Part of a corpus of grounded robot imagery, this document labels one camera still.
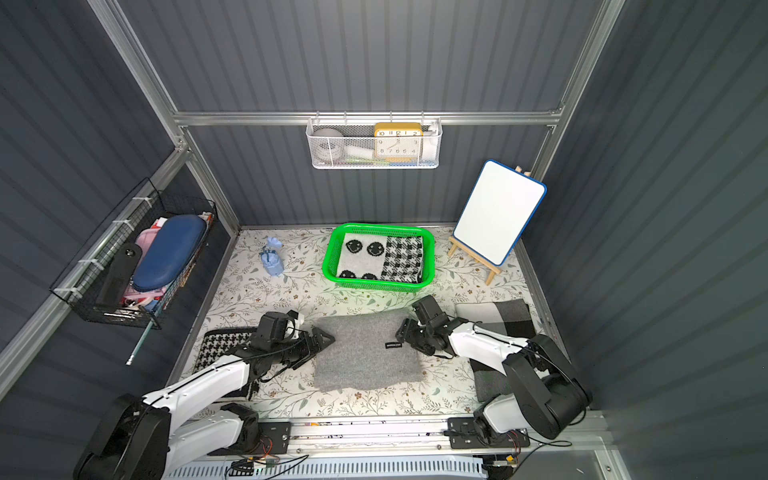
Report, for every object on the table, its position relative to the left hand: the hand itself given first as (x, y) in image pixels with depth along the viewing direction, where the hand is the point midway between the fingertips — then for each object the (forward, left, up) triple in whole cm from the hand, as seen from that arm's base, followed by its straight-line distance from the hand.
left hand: (325, 347), depth 85 cm
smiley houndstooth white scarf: (+33, -16, +1) cm, 36 cm away
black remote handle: (+4, +40, +31) cm, 51 cm away
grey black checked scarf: (+10, -57, -2) cm, 58 cm away
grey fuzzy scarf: (-2, -12, 0) cm, 12 cm away
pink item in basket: (+1, +37, +28) cm, 46 cm away
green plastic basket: (+35, +1, +4) cm, 35 cm away
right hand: (+4, -24, -1) cm, 24 cm away
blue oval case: (+10, +31, +31) cm, 45 cm away
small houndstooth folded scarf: (+1, +30, +1) cm, 30 cm away
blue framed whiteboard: (+32, -52, +23) cm, 65 cm away
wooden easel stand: (+31, -47, +3) cm, 57 cm away
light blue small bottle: (+30, +22, +5) cm, 37 cm away
